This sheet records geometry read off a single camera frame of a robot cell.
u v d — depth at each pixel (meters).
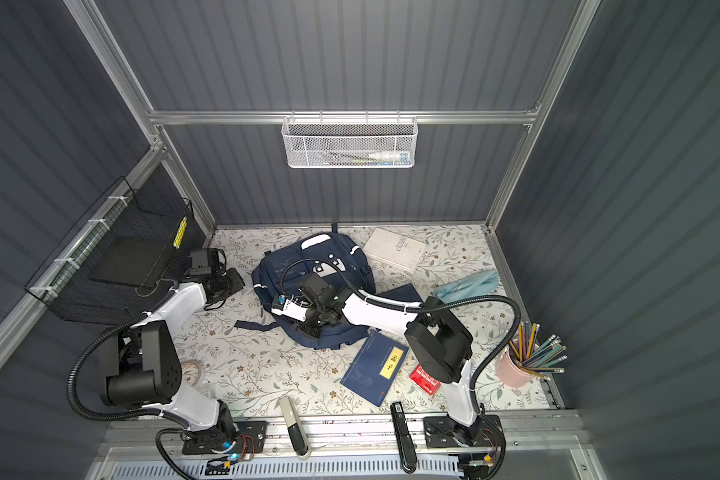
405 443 0.70
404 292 1.00
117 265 0.73
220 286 0.81
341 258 1.04
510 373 0.75
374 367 0.84
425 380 0.82
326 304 0.67
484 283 0.95
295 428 0.72
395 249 1.12
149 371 0.45
